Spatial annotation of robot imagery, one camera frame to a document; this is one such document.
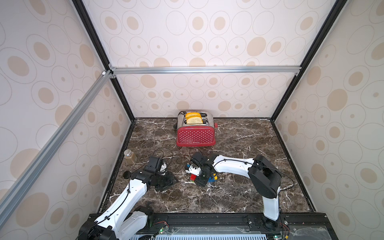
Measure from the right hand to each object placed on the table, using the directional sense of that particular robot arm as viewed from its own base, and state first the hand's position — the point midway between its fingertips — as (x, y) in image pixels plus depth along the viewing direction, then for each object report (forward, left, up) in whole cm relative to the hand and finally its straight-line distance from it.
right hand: (198, 184), depth 87 cm
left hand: (-3, +10, +10) cm, 15 cm away
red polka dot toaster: (+26, +3, +19) cm, 32 cm away
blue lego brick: (+3, -7, +2) cm, 8 cm away
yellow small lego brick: (+3, -10, +4) cm, 11 cm away
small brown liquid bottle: (+10, +41, +11) cm, 44 cm away
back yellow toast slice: (+36, +3, +22) cm, 43 cm away
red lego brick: (+1, +3, +8) cm, 9 cm away
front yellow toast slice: (+31, +4, +21) cm, 38 cm away
